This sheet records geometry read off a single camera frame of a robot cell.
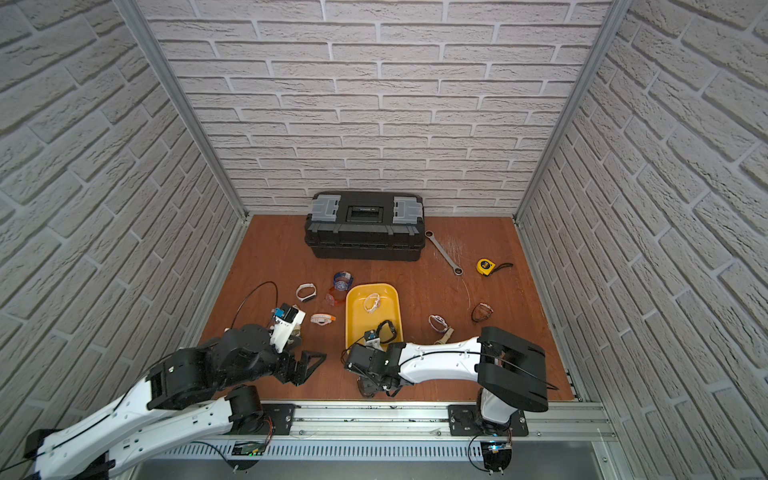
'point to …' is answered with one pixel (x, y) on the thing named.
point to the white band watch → (308, 297)
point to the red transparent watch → (335, 296)
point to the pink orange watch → (322, 319)
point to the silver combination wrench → (457, 270)
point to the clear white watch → (372, 302)
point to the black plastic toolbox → (365, 225)
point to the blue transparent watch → (343, 281)
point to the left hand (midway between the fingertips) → (318, 347)
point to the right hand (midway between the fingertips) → (374, 381)
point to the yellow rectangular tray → (359, 320)
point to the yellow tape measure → (485, 266)
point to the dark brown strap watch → (367, 386)
